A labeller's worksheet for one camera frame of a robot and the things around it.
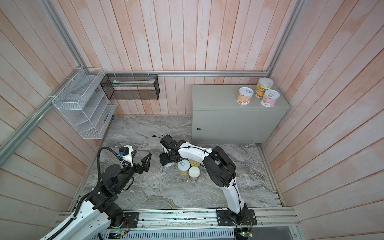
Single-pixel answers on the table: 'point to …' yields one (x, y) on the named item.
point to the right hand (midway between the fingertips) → (165, 160)
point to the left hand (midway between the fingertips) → (144, 155)
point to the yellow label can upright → (183, 166)
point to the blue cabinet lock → (199, 128)
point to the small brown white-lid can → (194, 172)
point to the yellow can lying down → (194, 163)
